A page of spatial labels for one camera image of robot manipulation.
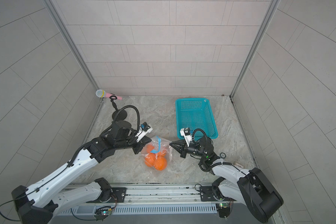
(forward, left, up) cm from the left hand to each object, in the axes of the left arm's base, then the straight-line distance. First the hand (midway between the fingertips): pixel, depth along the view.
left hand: (151, 138), depth 71 cm
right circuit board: (-28, -37, -20) cm, 50 cm away
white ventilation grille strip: (-28, -21, -20) cm, 40 cm away
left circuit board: (-30, +23, -19) cm, 42 cm away
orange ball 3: (-9, -5, -10) cm, 14 cm away
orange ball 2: (-8, +1, -9) cm, 12 cm away
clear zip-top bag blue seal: (-5, -3, -6) cm, 8 cm away
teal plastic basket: (+31, -28, -18) cm, 45 cm away
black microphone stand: (+30, +28, -20) cm, 46 cm away
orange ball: (-7, -5, -6) cm, 10 cm away
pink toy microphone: (+26, +32, +6) cm, 42 cm away
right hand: (-2, -11, -5) cm, 12 cm away
